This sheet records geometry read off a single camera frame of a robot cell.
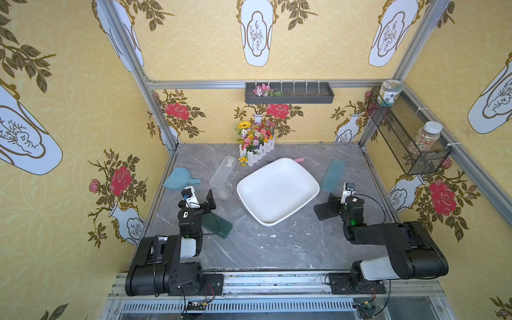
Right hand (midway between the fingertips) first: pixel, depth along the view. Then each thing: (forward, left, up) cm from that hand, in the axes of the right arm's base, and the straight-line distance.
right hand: (346, 194), depth 93 cm
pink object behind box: (+25, +19, -5) cm, 31 cm away
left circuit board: (-45, +60, -7) cm, 76 cm away
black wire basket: (+24, -22, +22) cm, 40 cm away
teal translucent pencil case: (+11, +2, -5) cm, 13 cm away
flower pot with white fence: (+23, +43, +11) cm, 50 cm away
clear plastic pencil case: (+8, +62, -4) cm, 63 cm away
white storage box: (+5, +32, -8) cm, 33 cm away
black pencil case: (-8, +11, -3) cm, 13 cm away
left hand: (-6, +70, +7) cm, 70 cm away
